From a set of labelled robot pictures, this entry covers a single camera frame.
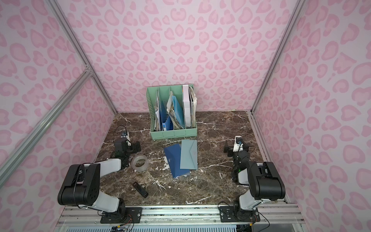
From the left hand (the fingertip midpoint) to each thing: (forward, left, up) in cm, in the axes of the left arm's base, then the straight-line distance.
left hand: (131, 140), depth 95 cm
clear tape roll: (-16, -11, -4) cm, 20 cm away
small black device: (-29, -11, -7) cm, 31 cm away
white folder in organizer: (+17, -37, +14) cm, 43 cm away
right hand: (-3, -66, +4) cm, 67 cm away
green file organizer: (+12, -28, +15) cm, 33 cm away
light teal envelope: (-8, -38, -6) cm, 39 cm away
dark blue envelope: (-6, -28, -6) cm, 29 cm away
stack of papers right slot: (+17, -41, +19) cm, 48 cm away
